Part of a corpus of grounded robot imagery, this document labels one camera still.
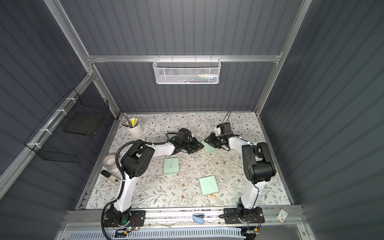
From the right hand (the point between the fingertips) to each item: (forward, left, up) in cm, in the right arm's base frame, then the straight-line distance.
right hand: (207, 140), depth 96 cm
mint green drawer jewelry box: (-16, +22, -4) cm, 28 cm away
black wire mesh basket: (-9, +72, +23) cm, 76 cm away
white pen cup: (+7, +48, +6) cm, 49 cm away
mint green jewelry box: (-4, -1, -3) cm, 5 cm away
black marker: (-24, +55, -2) cm, 60 cm away
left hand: (-5, 0, -2) cm, 5 cm away
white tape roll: (-12, +63, -6) cm, 64 cm away
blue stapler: (-43, +6, -5) cm, 43 cm away
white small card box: (-41, -36, -6) cm, 55 cm away
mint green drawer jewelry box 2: (-27, 0, -4) cm, 27 cm away
